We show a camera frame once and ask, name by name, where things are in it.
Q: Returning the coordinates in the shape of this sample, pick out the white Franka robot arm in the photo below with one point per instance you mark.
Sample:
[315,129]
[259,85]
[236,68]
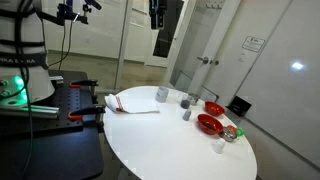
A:
[33,80]

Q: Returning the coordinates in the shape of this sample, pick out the white mug with print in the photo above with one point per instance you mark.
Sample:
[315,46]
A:
[162,94]

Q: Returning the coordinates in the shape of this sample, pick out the clear glass with dark contents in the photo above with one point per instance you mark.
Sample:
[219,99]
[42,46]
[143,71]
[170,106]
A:
[185,102]

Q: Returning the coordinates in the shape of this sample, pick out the white towel with red stripes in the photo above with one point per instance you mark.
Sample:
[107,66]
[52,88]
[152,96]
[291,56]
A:
[136,105]

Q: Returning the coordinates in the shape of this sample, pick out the small grey cup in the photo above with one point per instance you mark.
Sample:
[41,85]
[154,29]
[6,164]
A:
[187,115]

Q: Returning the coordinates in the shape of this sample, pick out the empty red bowl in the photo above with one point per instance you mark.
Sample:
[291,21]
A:
[214,108]

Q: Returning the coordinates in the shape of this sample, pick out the red bowl with dark contents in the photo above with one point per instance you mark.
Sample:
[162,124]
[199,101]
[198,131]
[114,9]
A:
[209,124]

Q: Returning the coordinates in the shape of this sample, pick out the black box on whiteboard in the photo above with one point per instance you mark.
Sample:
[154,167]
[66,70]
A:
[239,106]

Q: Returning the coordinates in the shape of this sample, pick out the small white shaker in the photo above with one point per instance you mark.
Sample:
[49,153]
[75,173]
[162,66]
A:
[218,146]

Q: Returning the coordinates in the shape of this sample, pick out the small orange toy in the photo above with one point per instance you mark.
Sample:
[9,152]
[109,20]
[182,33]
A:
[232,128]

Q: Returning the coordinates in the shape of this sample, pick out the white door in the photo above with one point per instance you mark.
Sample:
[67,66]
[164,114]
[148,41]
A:
[240,66]

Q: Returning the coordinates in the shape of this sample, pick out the small green toy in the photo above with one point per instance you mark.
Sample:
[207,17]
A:
[240,132]

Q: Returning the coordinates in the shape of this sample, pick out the black breadboard plate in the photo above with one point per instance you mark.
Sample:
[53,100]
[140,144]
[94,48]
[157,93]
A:
[66,100]

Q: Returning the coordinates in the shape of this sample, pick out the black cart top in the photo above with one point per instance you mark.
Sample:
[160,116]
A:
[63,153]

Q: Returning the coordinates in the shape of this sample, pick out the black hanging camera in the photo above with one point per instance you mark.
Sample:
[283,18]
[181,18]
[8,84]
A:
[156,13]

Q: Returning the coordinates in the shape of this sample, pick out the white wall sign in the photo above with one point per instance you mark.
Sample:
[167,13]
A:
[253,44]

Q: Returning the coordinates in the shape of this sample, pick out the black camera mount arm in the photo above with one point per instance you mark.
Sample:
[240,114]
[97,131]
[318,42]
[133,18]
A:
[68,12]

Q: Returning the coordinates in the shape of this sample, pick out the aluminium rail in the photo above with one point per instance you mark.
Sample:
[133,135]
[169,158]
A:
[40,111]

